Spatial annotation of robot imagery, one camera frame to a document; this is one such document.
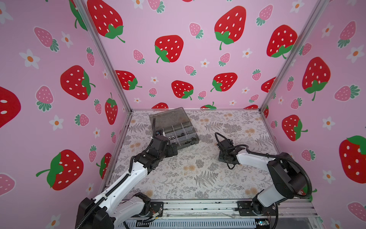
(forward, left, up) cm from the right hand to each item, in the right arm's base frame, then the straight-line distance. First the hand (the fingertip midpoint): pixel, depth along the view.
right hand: (220, 158), depth 93 cm
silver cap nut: (+13, +34, +2) cm, 36 cm away
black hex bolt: (+11, +23, +1) cm, 25 cm away
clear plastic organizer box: (+22, +31, +2) cm, 39 cm away
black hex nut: (+17, +27, +3) cm, 32 cm away
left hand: (-2, +31, +16) cm, 35 cm away
